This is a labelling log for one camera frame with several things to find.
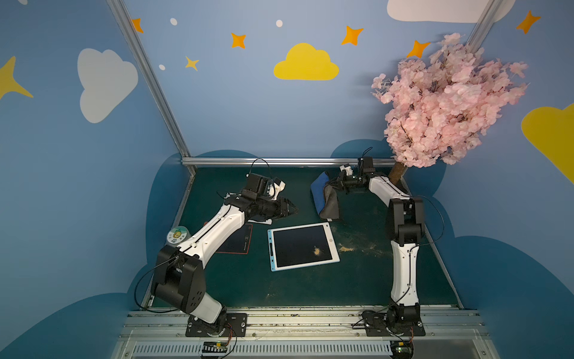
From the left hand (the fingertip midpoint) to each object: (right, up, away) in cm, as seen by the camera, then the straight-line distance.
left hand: (296, 209), depth 80 cm
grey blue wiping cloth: (+14, +4, +18) cm, 23 cm away
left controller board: (-27, -45, -7) cm, 54 cm away
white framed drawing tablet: (-13, -8, +21) cm, 26 cm away
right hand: (+15, +11, +21) cm, 28 cm away
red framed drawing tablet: (-25, -17, +18) cm, 35 cm away
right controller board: (+35, -46, -7) cm, 59 cm away
